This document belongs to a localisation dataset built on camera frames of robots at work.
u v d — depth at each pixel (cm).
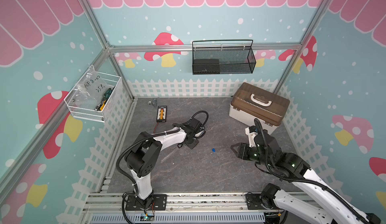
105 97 74
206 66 89
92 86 71
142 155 50
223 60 94
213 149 92
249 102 91
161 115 108
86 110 63
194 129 74
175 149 92
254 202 74
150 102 116
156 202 74
